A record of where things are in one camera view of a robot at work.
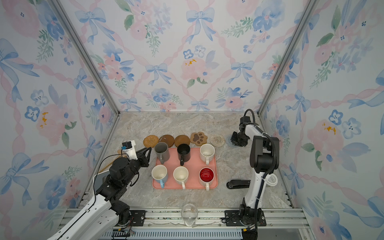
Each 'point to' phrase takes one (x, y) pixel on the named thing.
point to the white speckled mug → (207, 152)
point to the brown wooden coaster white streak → (168, 139)
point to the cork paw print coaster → (198, 138)
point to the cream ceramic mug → (180, 175)
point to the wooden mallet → (120, 155)
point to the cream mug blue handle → (160, 174)
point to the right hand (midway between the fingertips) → (234, 141)
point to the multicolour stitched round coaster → (217, 140)
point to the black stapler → (238, 184)
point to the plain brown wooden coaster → (181, 139)
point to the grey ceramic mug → (162, 150)
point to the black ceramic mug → (183, 151)
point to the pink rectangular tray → (193, 165)
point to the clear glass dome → (189, 213)
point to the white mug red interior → (206, 176)
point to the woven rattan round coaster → (150, 141)
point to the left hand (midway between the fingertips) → (149, 147)
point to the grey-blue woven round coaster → (229, 142)
